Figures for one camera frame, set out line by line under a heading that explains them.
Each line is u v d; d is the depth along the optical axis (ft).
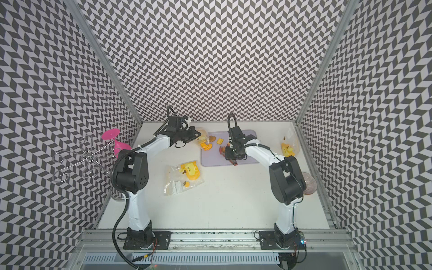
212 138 3.53
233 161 2.83
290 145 3.05
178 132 2.66
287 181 1.61
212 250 2.33
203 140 3.33
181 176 2.99
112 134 2.37
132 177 1.75
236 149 2.18
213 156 3.38
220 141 3.54
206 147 3.35
